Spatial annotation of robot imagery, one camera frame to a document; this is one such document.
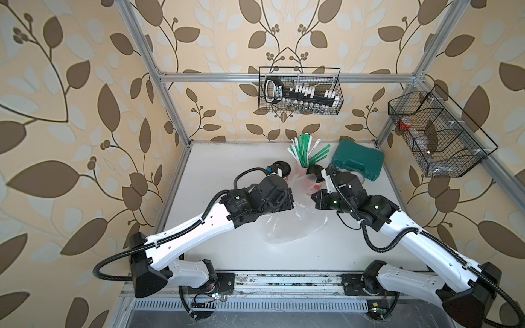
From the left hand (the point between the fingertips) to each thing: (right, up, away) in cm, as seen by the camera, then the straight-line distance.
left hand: (293, 195), depth 68 cm
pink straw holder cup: (+7, +7, +29) cm, 31 cm away
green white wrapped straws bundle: (+8, +17, +31) cm, 36 cm away
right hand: (+7, -2, +7) cm, 10 cm away
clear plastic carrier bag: (+3, -8, 0) cm, 9 cm away
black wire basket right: (+56, +17, +6) cm, 58 cm away
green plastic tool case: (+38, +15, +46) cm, 61 cm away
